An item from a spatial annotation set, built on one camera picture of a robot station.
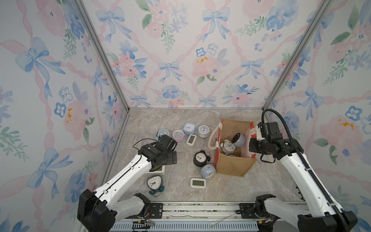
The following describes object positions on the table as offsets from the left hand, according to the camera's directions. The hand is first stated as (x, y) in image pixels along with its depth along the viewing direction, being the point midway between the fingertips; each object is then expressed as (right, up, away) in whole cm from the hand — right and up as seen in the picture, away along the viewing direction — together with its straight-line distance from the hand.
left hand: (168, 158), depth 79 cm
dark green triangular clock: (-7, -15, -1) cm, 16 cm away
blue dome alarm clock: (+22, -8, 0) cm, 23 cm away
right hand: (+45, +8, -3) cm, 46 cm away
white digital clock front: (+16, -14, +1) cm, 22 cm away
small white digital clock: (+13, +8, +18) cm, 24 cm away
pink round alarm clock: (+4, +11, +22) cm, 25 cm away
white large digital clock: (-5, -10, +5) cm, 12 cm away
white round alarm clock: (+22, +14, +22) cm, 34 cm away
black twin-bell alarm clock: (+19, -3, +11) cm, 22 cm away
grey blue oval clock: (+41, +9, +8) cm, 43 cm away
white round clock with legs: (+37, +4, +14) cm, 39 cm away
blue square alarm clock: (+12, +16, +24) cm, 31 cm away
